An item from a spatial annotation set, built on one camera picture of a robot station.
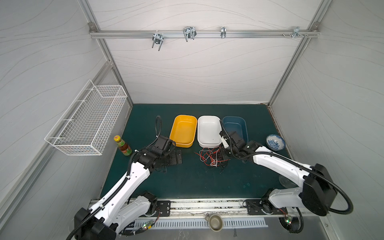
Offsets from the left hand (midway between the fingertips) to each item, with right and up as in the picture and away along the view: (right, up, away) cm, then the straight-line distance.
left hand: (177, 156), depth 78 cm
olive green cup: (+19, -29, -9) cm, 36 cm away
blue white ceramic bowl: (+63, +4, +20) cm, 66 cm away
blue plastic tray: (+38, +16, +32) cm, 52 cm away
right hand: (+26, +3, +7) cm, 27 cm away
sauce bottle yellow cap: (-31, +3, +6) cm, 32 cm away
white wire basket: (-42, +14, -12) cm, 46 cm away
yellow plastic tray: (+1, +12, +26) cm, 29 cm away
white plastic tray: (+19, +13, +29) cm, 38 cm away
